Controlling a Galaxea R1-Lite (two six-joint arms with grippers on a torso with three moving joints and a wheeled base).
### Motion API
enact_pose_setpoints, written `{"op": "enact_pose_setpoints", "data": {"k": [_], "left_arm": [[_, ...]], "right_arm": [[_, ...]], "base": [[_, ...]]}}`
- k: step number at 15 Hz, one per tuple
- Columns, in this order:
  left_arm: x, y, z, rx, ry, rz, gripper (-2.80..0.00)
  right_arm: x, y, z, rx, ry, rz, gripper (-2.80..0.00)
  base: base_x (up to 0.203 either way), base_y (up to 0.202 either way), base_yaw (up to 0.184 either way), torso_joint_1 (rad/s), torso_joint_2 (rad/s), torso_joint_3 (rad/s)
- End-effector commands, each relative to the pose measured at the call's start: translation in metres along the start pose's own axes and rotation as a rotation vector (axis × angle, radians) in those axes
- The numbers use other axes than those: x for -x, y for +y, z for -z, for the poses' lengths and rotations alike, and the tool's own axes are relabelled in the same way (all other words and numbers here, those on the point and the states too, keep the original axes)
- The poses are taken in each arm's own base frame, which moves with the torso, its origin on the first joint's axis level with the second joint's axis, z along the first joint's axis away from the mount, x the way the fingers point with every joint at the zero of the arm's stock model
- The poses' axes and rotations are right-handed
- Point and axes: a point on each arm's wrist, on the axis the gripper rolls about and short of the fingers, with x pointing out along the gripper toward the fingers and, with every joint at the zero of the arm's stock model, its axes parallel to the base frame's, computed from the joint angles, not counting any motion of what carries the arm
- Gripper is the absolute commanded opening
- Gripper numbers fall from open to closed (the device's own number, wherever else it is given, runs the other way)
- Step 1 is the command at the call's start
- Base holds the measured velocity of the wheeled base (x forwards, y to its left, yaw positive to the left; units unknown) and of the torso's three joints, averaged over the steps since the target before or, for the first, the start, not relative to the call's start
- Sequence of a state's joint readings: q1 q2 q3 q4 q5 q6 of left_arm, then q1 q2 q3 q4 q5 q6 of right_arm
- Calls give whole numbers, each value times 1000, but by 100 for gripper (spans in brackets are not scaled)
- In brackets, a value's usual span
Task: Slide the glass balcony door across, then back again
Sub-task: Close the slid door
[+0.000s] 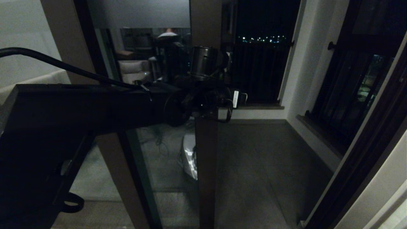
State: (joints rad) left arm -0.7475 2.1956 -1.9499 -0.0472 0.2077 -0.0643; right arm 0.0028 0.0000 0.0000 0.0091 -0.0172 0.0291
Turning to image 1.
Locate dark outer door frame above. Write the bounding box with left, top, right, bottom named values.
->
left=304, top=32, right=407, bottom=229

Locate black metal balcony railing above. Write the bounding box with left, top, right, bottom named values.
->
left=223, top=38, right=293, bottom=104

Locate brown framed glass sliding door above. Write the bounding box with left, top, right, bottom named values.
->
left=86, top=0, right=223, bottom=229

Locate grey rug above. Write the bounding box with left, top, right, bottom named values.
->
left=70, top=145, right=123, bottom=202

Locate brown framed fixed glass panel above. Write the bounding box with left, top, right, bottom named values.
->
left=0, top=0, right=162, bottom=229

